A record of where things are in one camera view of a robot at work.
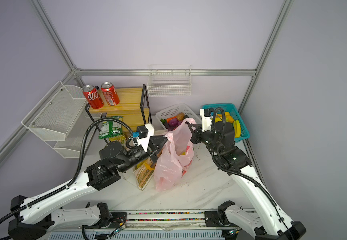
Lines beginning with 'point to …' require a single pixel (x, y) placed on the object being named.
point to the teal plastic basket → (230, 107)
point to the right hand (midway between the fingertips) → (187, 124)
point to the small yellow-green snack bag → (120, 138)
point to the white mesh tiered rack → (60, 119)
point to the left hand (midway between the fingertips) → (169, 136)
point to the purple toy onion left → (173, 122)
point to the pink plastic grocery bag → (175, 157)
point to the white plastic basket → (172, 111)
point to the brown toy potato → (180, 116)
